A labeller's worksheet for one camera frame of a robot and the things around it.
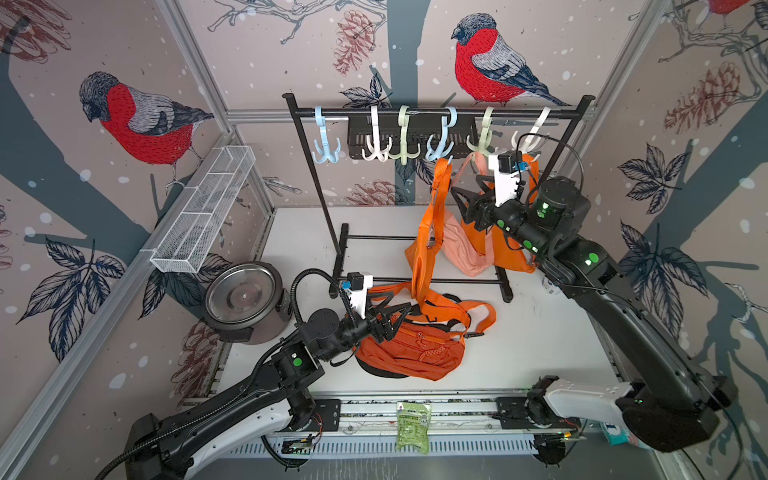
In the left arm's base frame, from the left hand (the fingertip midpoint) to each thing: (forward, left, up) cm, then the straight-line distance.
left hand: (406, 298), depth 64 cm
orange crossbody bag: (+13, -4, -2) cm, 14 cm away
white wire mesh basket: (+25, +55, +3) cm, 60 cm away
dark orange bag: (-4, -4, -23) cm, 24 cm away
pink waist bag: (+27, -19, -17) cm, 37 cm away
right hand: (+17, -12, +20) cm, 29 cm away
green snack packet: (-21, -2, -27) cm, 34 cm away
